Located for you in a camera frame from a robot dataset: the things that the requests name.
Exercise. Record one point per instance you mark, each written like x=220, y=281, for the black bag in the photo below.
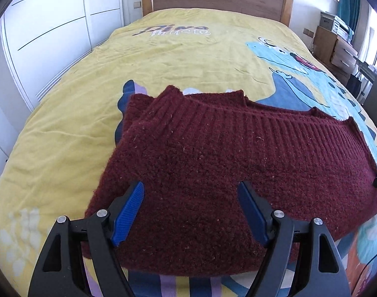
x=355, y=83

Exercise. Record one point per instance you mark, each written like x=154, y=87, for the white printer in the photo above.
x=335, y=24

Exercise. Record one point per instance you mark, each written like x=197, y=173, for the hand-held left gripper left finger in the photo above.
x=128, y=213

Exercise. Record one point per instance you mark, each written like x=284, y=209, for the wooden drawer cabinet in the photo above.
x=333, y=48

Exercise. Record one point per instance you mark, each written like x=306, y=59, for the teal curtain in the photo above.
x=348, y=3

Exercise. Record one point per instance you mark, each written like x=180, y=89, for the dark red knit sweater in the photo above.
x=207, y=167

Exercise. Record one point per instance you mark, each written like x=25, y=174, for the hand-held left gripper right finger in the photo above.
x=252, y=212

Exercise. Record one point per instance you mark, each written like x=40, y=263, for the white wardrobe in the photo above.
x=52, y=21

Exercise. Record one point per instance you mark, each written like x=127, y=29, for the yellow dinosaur print bedspread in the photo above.
x=182, y=58

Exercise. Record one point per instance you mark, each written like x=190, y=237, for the wall socket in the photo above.
x=308, y=31

